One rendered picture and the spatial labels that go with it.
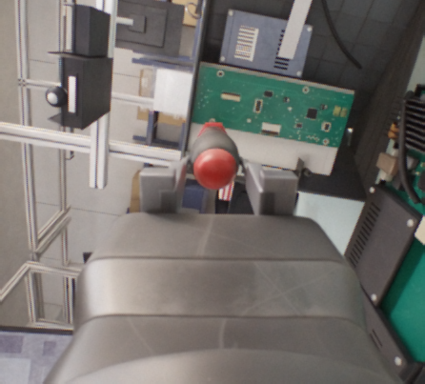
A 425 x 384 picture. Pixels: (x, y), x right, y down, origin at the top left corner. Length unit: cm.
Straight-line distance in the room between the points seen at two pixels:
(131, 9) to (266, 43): 189
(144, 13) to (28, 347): 188
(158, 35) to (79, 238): 435
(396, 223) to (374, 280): 6
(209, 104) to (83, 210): 520
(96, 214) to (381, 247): 524
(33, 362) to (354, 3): 149
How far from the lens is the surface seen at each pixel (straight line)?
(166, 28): 217
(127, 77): 454
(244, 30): 31
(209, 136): 15
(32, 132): 111
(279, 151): 33
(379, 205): 30
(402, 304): 29
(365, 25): 36
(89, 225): 558
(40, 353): 149
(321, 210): 46
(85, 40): 78
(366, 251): 31
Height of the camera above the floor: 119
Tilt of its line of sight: 3 degrees down
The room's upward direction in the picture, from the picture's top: 81 degrees counter-clockwise
